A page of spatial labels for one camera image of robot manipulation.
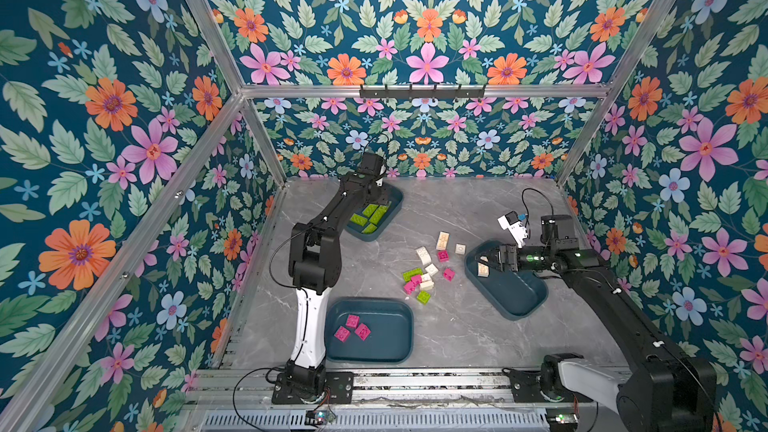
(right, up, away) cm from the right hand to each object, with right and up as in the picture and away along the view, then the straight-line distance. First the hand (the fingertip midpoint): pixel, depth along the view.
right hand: (484, 256), depth 76 cm
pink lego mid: (-35, -19, +7) cm, 41 cm away
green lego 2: (-20, -9, +18) cm, 28 cm away
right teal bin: (+13, -14, +12) cm, 23 cm away
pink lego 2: (-8, -4, +20) cm, 22 cm away
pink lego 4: (-19, -12, +14) cm, 27 cm away
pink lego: (-38, -22, +5) cm, 44 cm away
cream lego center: (-14, -3, +20) cm, 25 cm away
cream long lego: (-8, +1, +25) cm, 26 cm away
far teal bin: (-34, +6, +29) cm, 45 cm away
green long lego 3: (-33, +5, +28) cm, 44 cm away
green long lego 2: (-38, +8, +31) cm, 50 cm away
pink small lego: (-32, -21, +5) cm, 39 cm away
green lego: (-34, +12, +33) cm, 49 cm away
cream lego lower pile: (-14, -11, +15) cm, 23 cm away
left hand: (-27, +20, +23) cm, 41 cm away
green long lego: (-31, +10, +32) cm, 45 cm away
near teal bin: (-26, -26, +5) cm, 37 cm away
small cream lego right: (-2, -2, +23) cm, 23 cm away
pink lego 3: (-7, -9, +16) cm, 20 cm away
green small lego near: (-15, -15, +12) cm, 24 cm away
